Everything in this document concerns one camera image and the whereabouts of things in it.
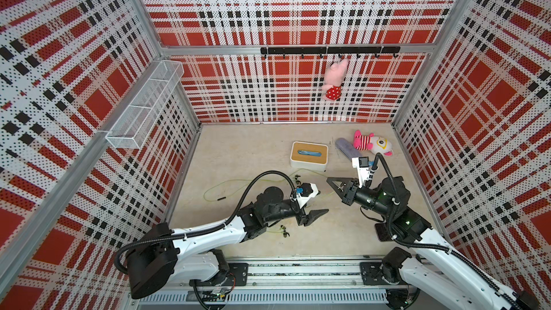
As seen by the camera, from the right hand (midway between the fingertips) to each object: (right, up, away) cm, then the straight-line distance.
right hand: (329, 181), depth 68 cm
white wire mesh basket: (-80, +19, +21) cm, 85 cm away
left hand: (-1, -6, +2) cm, 7 cm away
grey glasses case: (+17, +10, +39) cm, 43 cm away
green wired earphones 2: (-9, -5, +30) cm, 32 cm away
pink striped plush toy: (+28, +13, +36) cm, 47 cm away
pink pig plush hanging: (+7, +42, +25) cm, 49 cm away
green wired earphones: (-16, -22, +16) cm, 31 cm away
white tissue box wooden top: (-3, +6, +36) cm, 37 cm away
